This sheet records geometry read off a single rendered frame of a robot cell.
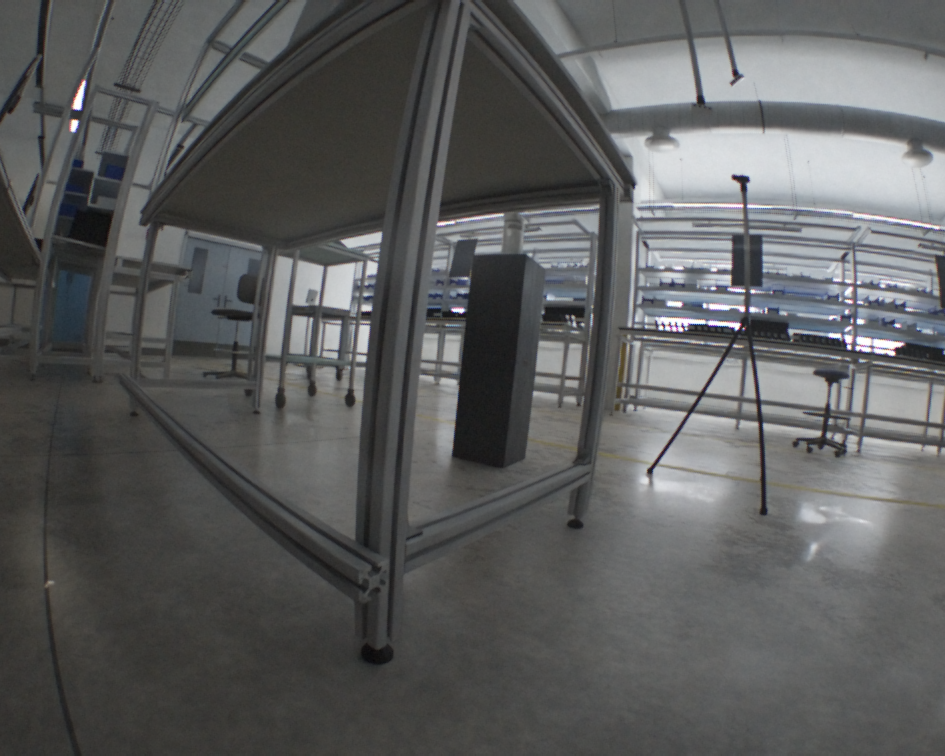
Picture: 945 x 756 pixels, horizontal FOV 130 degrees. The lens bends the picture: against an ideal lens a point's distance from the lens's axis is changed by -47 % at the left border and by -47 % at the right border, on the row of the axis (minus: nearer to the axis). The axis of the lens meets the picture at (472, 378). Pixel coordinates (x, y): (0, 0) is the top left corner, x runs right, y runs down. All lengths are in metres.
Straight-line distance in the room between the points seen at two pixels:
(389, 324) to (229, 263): 7.63
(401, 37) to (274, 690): 1.01
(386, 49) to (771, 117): 4.33
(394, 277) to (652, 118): 4.57
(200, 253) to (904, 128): 9.80
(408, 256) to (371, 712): 0.52
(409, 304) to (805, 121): 4.71
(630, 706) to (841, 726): 0.31
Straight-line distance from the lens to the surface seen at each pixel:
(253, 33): 1.71
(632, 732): 0.57
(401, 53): 0.88
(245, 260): 8.16
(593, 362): 1.06
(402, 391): 0.46
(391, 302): 0.44
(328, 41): 0.79
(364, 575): 0.46
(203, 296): 7.82
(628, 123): 4.96
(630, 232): 5.43
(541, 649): 0.66
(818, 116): 4.95
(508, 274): 1.67
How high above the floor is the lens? 0.41
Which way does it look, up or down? 2 degrees down
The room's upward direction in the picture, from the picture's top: 6 degrees clockwise
